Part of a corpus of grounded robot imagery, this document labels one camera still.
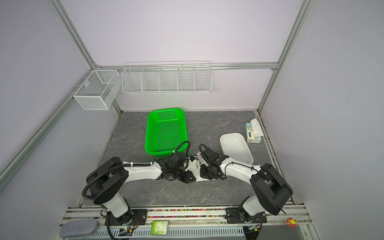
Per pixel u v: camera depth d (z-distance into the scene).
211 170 0.66
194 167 0.91
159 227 0.69
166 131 1.09
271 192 0.43
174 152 0.72
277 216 0.75
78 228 0.69
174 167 0.71
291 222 0.68
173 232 0.71
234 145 1.00
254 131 1.00
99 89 0.96
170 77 1.00
